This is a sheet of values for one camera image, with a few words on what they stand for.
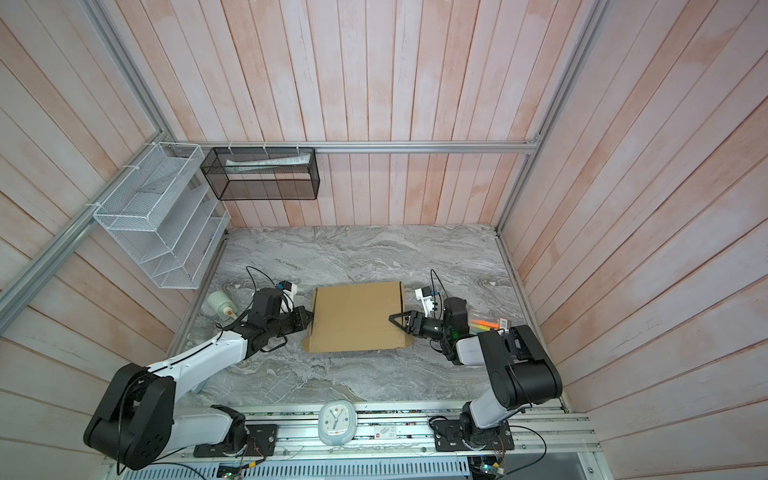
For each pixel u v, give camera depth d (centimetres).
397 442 73
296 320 78
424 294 84
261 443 73
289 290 81
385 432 74
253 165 88
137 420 41
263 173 104
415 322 78
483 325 92
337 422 75
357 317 86
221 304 90
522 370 46
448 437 73
